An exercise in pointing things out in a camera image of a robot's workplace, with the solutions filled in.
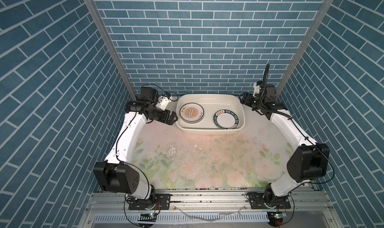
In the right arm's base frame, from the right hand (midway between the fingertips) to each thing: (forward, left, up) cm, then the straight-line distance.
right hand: (243, 95), depth 86 cm
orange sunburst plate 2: (-1, +31, -23) cm, 39 cm away
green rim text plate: (+1, +7, -24) cm, 25 cm away
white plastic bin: (+13, +18, -22) cm, 31 cm away
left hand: (-17, +40, -1) cm, 43 cm away
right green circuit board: (-54, -17, -28) cm, 63 cm away
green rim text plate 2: (-5, +7, -25) cm, 26 cm away
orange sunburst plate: (+4, +32, -23) cm, 39 cm away
